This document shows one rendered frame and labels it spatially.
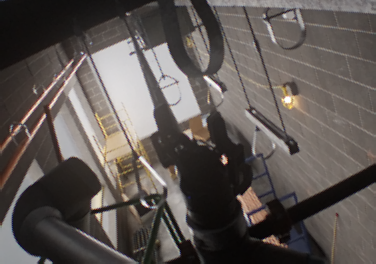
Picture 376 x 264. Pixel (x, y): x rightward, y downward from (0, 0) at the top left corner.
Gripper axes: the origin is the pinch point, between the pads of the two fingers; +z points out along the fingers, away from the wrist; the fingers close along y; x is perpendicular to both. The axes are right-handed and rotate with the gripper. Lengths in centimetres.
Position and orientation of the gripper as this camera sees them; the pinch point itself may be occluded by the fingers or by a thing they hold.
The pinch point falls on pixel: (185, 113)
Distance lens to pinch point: 51.5
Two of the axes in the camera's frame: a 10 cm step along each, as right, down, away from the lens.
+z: -2.3, -8.6, -4.6
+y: -7.7, -1.3, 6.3
